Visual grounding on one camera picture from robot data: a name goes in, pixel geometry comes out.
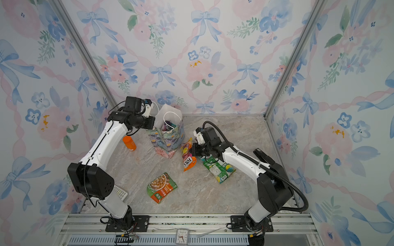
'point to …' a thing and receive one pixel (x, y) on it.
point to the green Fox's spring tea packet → (219, 170)
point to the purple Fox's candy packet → (165, 127)
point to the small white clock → (181, 237)
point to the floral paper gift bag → (169, 134)
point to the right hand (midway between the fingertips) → (189, 149)
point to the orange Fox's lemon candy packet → (188, 160)
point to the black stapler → (266, 158)
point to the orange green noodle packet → (160, 186)
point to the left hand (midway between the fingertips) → (153, 120)
